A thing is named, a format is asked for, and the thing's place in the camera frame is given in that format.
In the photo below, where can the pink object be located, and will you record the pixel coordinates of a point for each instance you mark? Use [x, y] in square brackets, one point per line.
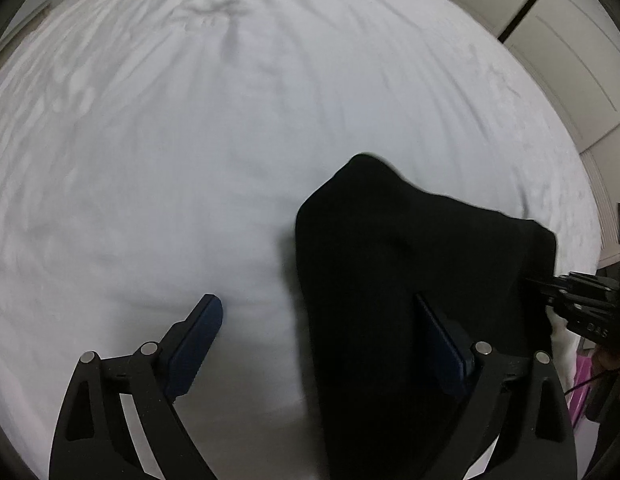
[582, 380]

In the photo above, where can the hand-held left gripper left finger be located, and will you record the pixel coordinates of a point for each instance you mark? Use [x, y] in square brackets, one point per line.
[195, 347]

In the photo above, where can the black pants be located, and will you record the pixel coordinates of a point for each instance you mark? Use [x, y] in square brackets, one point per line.
[420, 270]

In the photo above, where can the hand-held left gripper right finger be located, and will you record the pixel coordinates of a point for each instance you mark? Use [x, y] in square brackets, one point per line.
[444, 352]

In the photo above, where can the bed with white duvet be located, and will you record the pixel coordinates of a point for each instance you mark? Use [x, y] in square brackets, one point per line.
[190, 160]

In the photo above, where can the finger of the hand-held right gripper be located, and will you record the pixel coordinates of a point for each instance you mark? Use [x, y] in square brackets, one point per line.
[577, 302]
[570, 281]

